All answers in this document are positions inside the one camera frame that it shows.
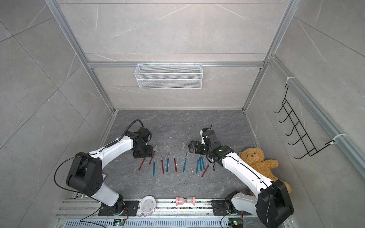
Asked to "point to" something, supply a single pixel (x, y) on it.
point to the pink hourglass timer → (181, 201)
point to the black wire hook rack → (304, 140)
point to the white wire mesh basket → (168, 76)
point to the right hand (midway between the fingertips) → (196, 146)
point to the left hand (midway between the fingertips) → (150, 153)
